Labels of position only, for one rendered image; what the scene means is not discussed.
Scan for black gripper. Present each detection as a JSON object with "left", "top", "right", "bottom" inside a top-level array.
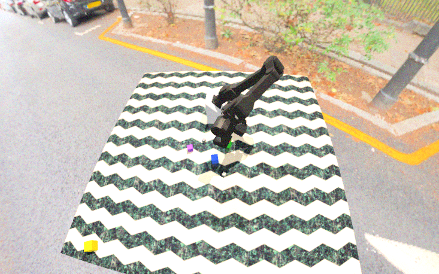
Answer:
[{"left": 213, "top": 124, "right": 234, "bottom": 148}]

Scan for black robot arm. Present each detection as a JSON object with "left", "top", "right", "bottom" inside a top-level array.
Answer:
[{"left": 211, "top": 56, "right": 284, "bottom": 138}]

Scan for yellow cube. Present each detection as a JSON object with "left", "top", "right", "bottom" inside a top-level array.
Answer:
[{"left": 84, "top": 240, "right": 98, "bottom": 252}]

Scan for blue cube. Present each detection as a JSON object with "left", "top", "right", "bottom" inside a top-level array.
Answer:
[{"left": 211, "top": 154, "right": 219, "bottom": 164}]

